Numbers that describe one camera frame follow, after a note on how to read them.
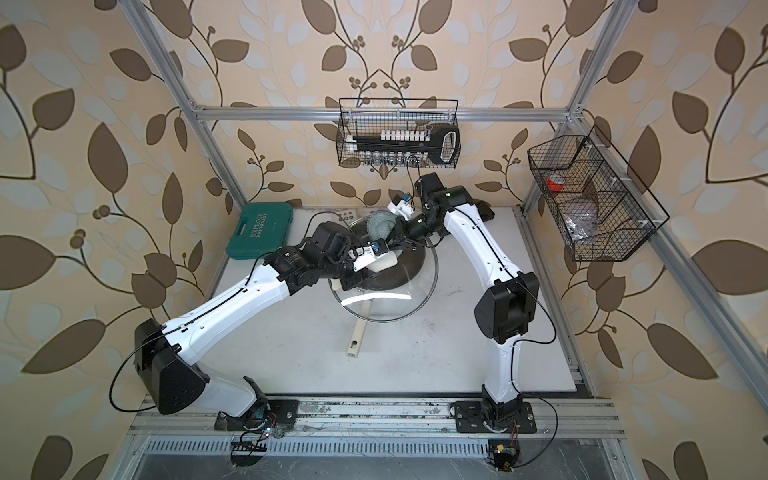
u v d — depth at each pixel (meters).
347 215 1.15
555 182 0.81
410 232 0.71
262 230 1.08
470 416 0.74
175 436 0.72
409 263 0.93
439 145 0.85
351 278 0.67
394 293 0.90
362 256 0.64
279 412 0.75
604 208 0.72
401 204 0.76
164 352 0.42
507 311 0.50
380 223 0.80
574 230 0.71
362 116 0.91
